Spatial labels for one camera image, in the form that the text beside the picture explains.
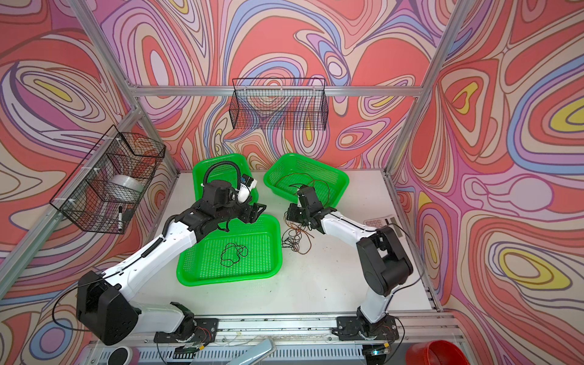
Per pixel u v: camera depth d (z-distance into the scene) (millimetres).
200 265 882
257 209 695
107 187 692
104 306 390
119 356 663
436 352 598
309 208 704
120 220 719
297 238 955
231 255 905
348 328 732
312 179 1150
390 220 979
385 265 466
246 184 668
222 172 1249
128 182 734
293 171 1187
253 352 662
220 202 605
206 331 723
